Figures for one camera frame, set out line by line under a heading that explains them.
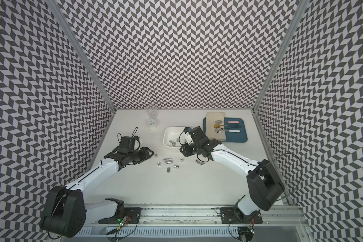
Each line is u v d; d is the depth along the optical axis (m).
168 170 0.87
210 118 1.12
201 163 0.90
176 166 0.89
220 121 1.11
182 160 0.91
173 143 0.99
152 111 1.11
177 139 1.01
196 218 0.72
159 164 0.89
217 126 1.08
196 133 0.65
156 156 0.92
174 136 1.00
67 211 0.40
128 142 0.68
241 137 1.02
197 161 0.91
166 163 0.89
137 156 0.73
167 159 0.91
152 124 1.03
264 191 0.43
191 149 0.74
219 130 1.05
